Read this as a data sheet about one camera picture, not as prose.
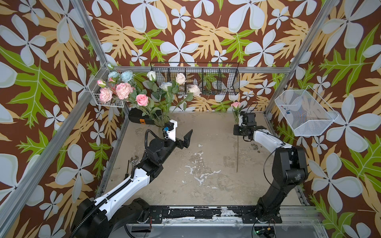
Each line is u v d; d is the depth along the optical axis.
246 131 0.72
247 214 0.73
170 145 0.63
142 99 0.64
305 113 0.83
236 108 0.99
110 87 0.62
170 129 0.59
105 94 0.60
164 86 0.80
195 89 0.77
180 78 0.82
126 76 0.72
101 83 0.57
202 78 0.91
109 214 0.42
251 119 0.75
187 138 0.63
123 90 0.62
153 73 0.80
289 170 0.49
